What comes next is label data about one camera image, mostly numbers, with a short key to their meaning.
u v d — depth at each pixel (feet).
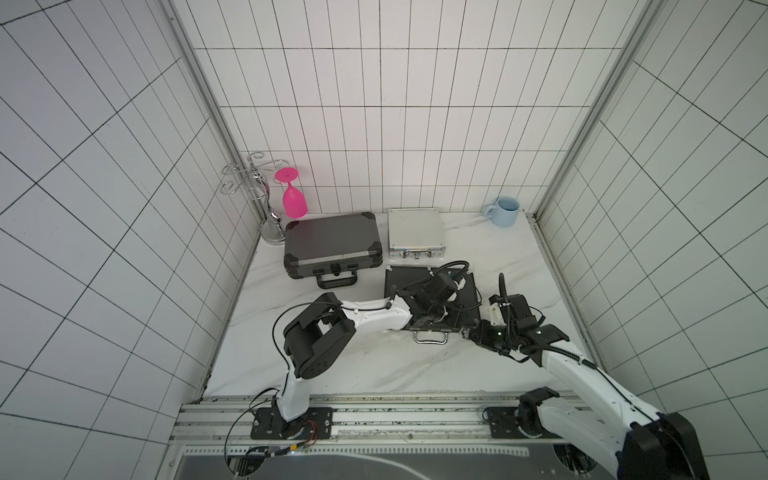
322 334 1.67
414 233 3.60
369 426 2.44
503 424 2.38
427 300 2.24
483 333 2.40
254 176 3.03
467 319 2.86
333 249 3.29
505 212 3.74
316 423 2.37
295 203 3.31
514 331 2.10
